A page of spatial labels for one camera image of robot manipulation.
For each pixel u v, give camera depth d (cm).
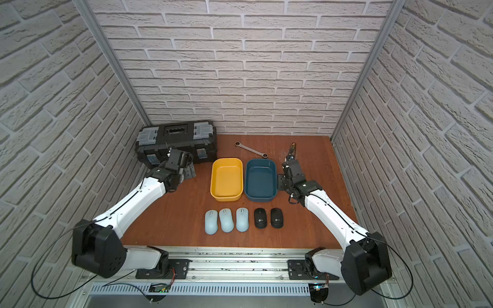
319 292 69
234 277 74
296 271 73
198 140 95
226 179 100
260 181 97
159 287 71
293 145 114
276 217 85
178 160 63
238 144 117
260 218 85
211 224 83
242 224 85
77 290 41
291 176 62
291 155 111
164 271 67
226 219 85
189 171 77
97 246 40
